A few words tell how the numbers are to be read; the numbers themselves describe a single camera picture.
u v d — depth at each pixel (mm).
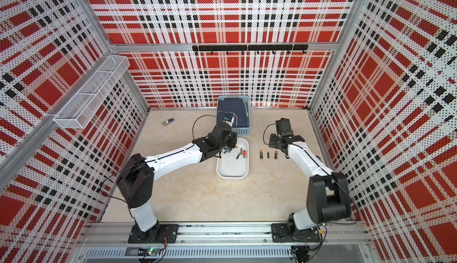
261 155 980
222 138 665
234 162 941
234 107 1135
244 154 976
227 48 888
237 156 980
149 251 691
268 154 985
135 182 465
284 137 690
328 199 431
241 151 994
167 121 1119
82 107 716
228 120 755
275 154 980
